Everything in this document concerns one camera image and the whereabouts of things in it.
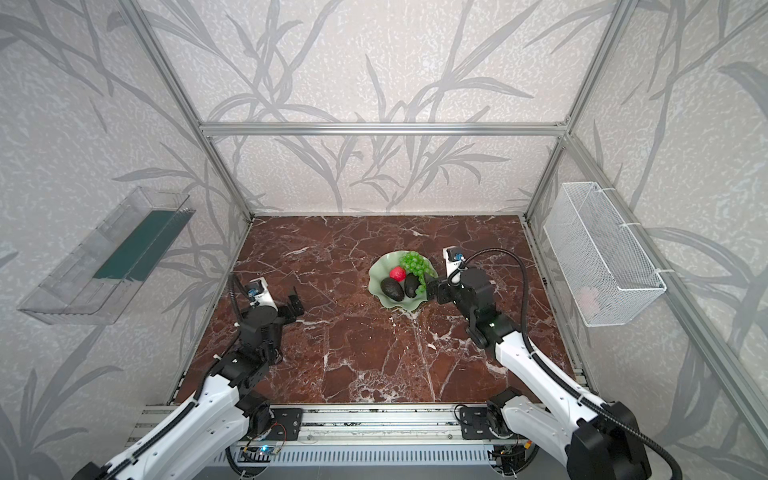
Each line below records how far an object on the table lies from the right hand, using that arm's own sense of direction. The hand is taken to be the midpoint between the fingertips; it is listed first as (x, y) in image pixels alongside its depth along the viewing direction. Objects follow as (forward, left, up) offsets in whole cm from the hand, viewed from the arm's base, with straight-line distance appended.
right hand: (441, 259), depth 81 cm
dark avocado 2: (+3, +8, -17) cm, 19 cm away
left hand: (-5, +43, -3) cm, 44 cm away
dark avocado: (0, +14, -16) cm, 21 cm away
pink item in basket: (-12, -36, -1) cm, 38 cm away
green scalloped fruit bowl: (+8, +19, -17) cm, 26 cm away
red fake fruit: (+6, +12, -17) cm, 22 cm away
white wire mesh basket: (-14, -32, +14) cm, 38 cm away
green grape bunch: (+7, +6, -13) cm, 16 cm away
